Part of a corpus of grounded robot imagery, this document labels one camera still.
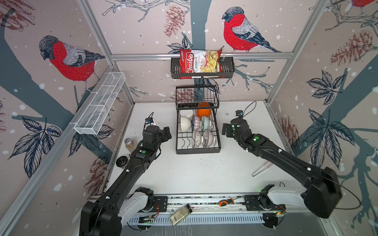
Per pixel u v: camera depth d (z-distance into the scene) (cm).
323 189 39
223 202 73
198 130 99
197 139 87
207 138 88
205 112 107
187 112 104
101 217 38
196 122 95
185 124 95
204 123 95
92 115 73
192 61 87
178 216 67
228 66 94
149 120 73
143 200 60
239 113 70
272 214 71
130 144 85
